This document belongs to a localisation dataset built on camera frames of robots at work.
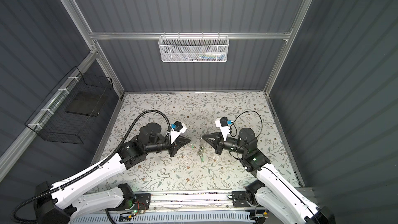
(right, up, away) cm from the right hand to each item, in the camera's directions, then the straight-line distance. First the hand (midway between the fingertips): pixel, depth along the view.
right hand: (205, 139), depth 67 cm
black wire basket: (-63, +6, +1) cm, 63 cm away
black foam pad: (-59, +16, +9) cm, 62 cm away
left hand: (-7, 0, +2) cm, 8 cm away
